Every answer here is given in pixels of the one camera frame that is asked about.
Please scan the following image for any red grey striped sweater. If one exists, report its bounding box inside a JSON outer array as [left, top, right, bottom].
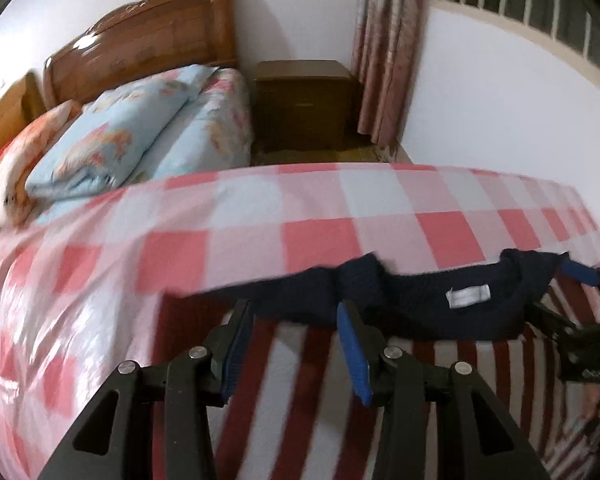
[[149, 248, 600, 480]]

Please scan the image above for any pink checked bed cover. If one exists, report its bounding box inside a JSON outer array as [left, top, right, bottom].
[[0, 164, 600, 479]]

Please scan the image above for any orange floral pillow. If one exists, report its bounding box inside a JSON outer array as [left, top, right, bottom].
[[0, 100, 82, 231]]

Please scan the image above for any light blue floral pillow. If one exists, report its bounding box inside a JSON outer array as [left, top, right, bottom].
[[24, 64, 215, 202]]

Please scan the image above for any floral bed sheet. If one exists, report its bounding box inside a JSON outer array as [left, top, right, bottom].
[[31, 67, 253, 224]]

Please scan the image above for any pink floral curtain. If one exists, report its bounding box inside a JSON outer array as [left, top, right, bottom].
[[351, 0, 425, 148]]

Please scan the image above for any wooden nightstand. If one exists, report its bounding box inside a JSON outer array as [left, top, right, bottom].
[[253, 60, 358, 152]]

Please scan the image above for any small wooden headboard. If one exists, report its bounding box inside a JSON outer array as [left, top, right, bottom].
[[0, 70, 46, 151]]

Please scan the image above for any large wooden headboard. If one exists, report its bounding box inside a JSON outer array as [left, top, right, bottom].
[[42, 0, 238, 107]]

